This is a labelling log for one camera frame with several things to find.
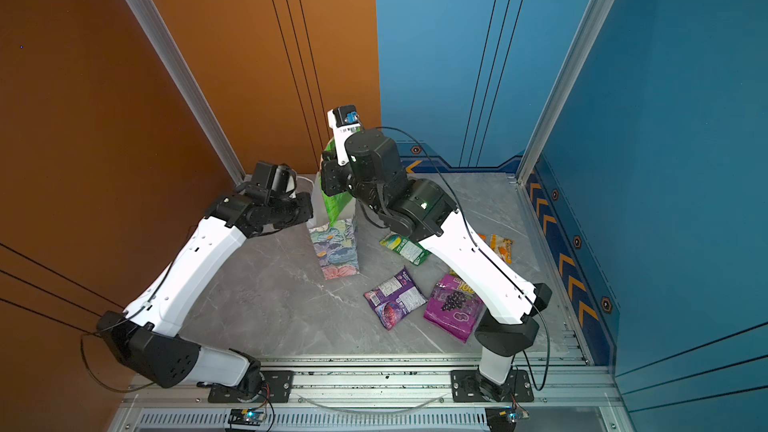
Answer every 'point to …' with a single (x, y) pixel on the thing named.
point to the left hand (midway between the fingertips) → (316, 206)
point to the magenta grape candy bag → (454, 308)
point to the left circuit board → (250, 416)
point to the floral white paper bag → (336, 242)
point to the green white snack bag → (414, 252)
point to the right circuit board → (501, 419)
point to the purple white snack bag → (395, 297)
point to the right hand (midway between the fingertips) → (321, 153)
